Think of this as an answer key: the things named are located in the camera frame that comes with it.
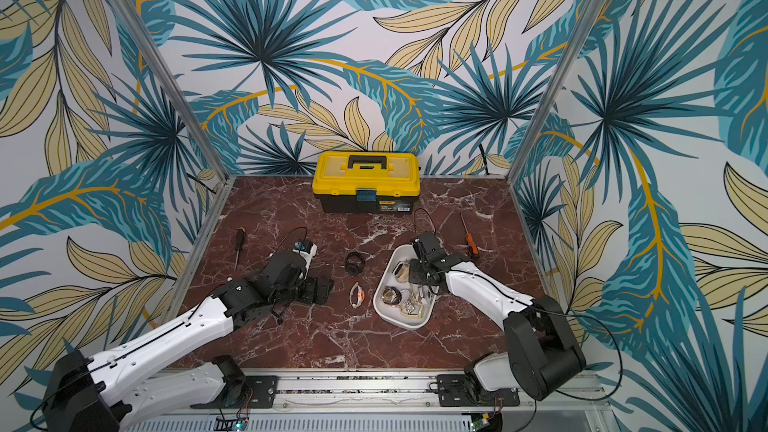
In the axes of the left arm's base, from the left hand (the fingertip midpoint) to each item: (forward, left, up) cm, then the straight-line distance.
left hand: (316, 284), depth 79 cm
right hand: (+8, -28, -7) cm, 30 cm away
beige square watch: (+9, -23, -10) cm, 27 cm away
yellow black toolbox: (+33, -11, +5) cm, 35 cm away
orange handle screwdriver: (+21, -47, -10) cm, 52 cm away
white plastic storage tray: (+1, -29, -8) cm, 30 cm away
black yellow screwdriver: (+19, +31, -12) cm, 38 cm away
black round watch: (+13, -8, -12) cm, 19 cm away
